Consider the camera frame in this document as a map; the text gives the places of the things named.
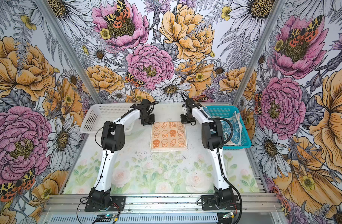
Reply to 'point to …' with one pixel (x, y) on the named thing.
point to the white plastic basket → (93, 121)
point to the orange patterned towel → (168, 136)
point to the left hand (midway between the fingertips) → (152, 125)
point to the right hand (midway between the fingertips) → (184, 124)
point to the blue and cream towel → (236, 138)
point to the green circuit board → (110, 215)
